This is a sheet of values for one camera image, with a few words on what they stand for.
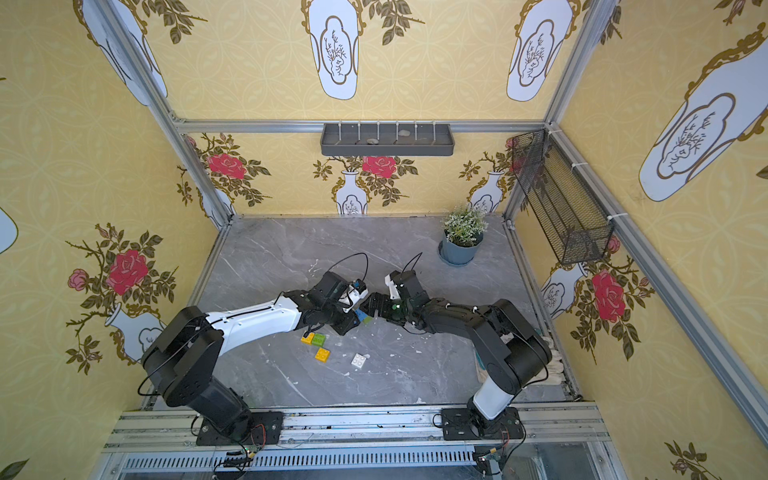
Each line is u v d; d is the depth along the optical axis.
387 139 0.92
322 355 0.84
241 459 0.72
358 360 0.84
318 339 0.88
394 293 0.83
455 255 1.00
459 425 0.73
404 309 0.74
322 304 0.69
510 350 0.46
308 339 0.87
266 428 0.73
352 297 0.75
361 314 0.81
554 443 0.78
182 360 0.44
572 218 0.83
